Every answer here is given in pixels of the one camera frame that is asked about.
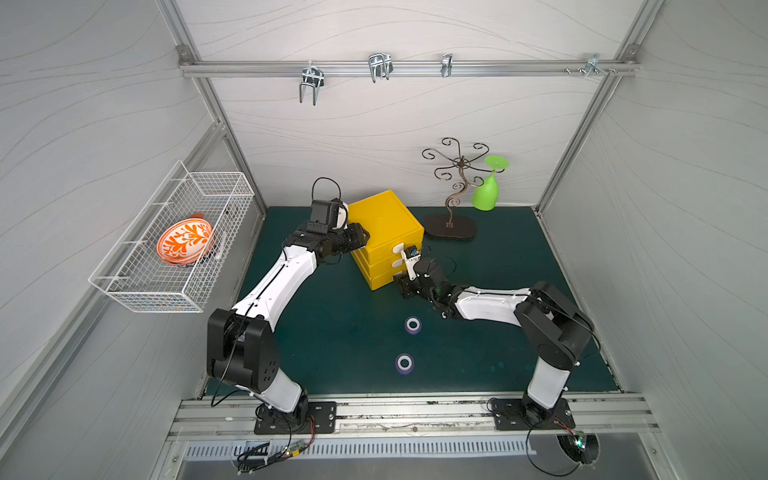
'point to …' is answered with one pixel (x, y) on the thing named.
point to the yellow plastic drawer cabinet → (390, 226)
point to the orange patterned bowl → (184, 241)
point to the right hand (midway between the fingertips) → (401, 272)
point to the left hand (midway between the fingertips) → (367, 237)
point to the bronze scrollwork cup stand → (455, 226)
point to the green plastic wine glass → (485, 192)
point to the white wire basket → (134, 276)
